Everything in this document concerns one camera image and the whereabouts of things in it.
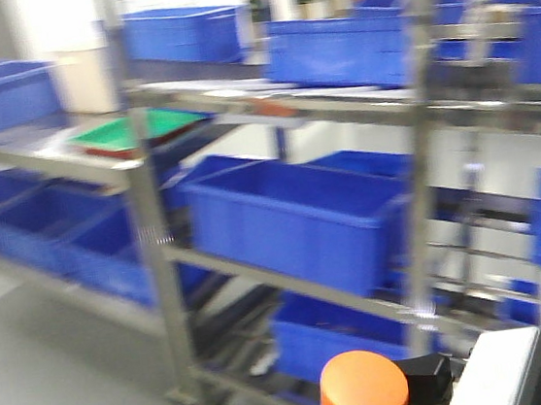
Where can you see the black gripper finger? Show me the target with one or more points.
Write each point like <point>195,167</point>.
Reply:
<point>425,385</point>

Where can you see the orange cylindrical capacitor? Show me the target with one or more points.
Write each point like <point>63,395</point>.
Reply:
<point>360,392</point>

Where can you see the steel rack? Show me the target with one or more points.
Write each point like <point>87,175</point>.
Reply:
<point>25,152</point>
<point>494,108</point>
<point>169,297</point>

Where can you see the row of blue bins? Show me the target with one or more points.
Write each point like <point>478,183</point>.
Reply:
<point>448,1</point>

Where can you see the red plastic tray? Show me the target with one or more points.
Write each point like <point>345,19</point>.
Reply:
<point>113,154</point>

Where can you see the green plastic tray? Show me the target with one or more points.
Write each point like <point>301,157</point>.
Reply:
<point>106,133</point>

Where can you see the beige cylindrical bin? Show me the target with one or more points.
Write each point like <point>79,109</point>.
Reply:
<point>85,82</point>

